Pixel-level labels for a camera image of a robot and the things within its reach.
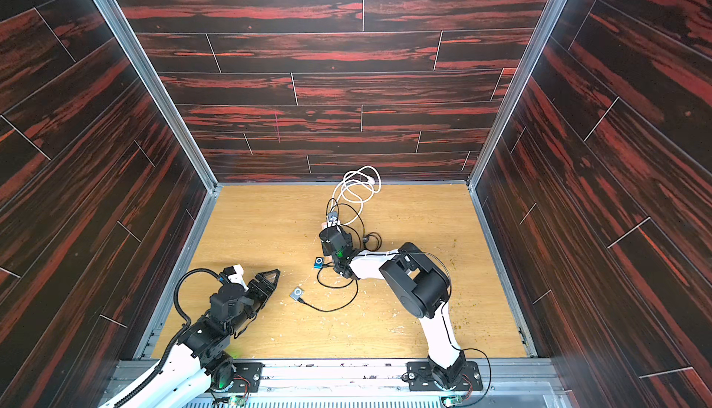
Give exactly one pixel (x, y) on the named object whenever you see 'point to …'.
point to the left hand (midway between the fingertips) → (280, 277)
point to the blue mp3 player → (319, 262)
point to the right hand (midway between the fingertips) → (338, 232)
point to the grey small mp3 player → (297, 293)
